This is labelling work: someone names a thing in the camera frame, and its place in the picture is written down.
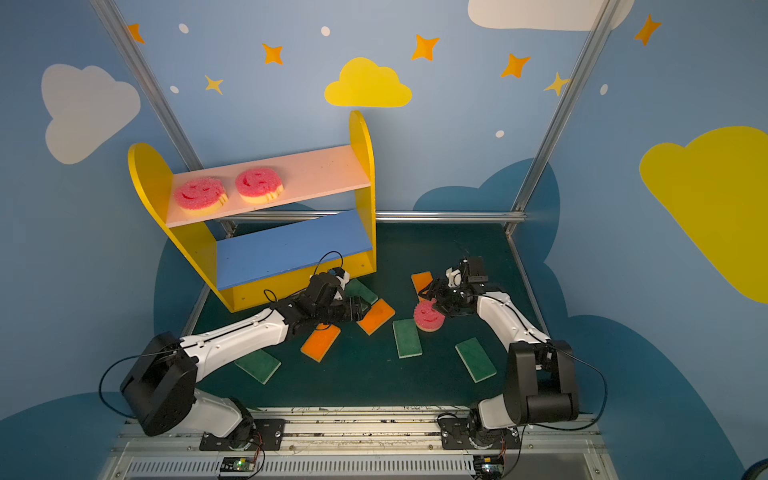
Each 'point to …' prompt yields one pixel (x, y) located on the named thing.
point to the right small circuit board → (491, 465)
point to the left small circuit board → (238, 464)
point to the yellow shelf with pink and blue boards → (264, 229)
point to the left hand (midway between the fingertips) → (363, 304)
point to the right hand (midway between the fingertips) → (428, 295)
